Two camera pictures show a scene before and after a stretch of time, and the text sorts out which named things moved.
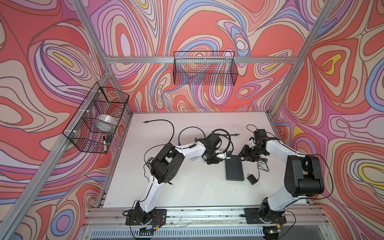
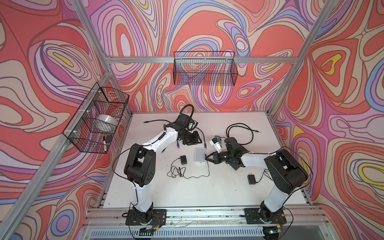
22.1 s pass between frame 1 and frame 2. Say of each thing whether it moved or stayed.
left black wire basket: stayed
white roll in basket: stayed
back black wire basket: stayed
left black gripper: moved
